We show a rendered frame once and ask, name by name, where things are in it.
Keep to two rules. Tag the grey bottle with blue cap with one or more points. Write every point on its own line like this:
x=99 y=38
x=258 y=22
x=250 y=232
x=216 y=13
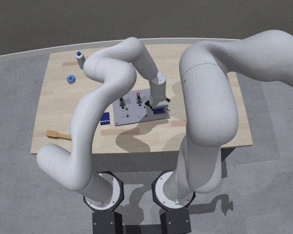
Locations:
x=80 y=58

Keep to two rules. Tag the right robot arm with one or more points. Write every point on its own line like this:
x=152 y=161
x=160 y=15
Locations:
x=212 y=116

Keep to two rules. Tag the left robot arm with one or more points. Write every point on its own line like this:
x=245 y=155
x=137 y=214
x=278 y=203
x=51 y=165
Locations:
x=110 y=66

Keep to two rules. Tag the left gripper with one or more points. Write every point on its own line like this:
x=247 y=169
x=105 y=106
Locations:
x=151 y=100

